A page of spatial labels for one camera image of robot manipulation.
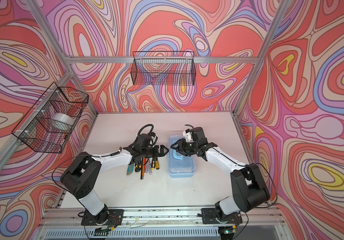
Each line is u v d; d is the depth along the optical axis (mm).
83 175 466
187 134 818
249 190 429
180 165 823
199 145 674
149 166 902
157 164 907
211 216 746
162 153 804
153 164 902
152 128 784
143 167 904
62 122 699
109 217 725
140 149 718
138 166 892
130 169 886
